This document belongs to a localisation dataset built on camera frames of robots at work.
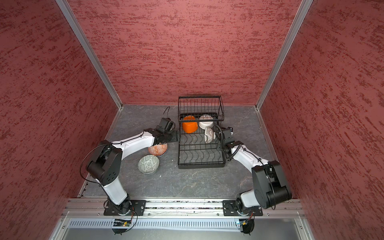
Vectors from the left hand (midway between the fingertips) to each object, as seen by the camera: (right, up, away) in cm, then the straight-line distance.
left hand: (175, 139), depth 94 cm
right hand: (+30, -5, -2) cm, 31 cm away
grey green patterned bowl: (-14, -14, -8) cm, 22 cm away
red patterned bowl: (-11, -7, -1) cm, 13 cm away
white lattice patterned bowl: (+22, +3, -3) cm, 23 cm away
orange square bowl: (+10, +7, +5) cm, 13 cm away
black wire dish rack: (+12, -9, +1) cm, 15 cm away
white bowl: (+19, +9, +9) cm, 22 cm away
